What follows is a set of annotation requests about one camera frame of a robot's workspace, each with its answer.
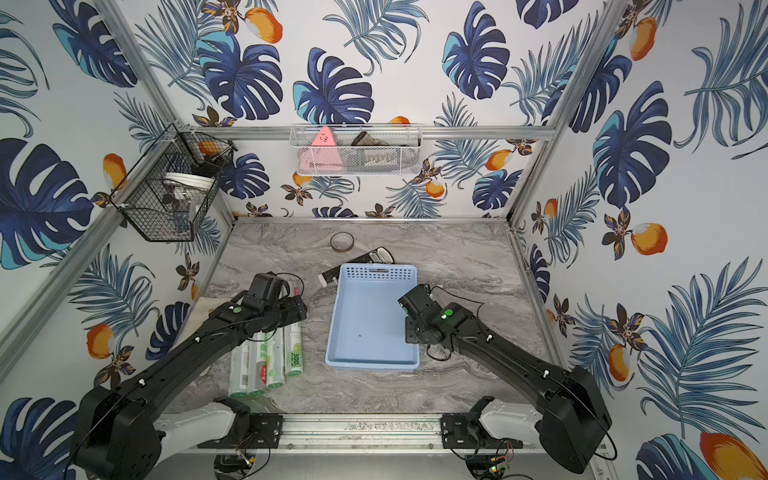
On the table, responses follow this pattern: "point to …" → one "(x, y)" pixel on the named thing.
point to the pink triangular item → (323, 157)
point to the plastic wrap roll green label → (293, 349)
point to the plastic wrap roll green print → (275, 358)
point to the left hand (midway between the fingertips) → (298, 307)
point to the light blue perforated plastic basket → (367, 328)
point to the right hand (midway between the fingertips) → (417, 330)
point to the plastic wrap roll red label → (261, 363)
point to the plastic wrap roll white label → (240, 370)
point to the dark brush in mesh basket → (369, 155)
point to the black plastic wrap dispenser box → (381, 255)
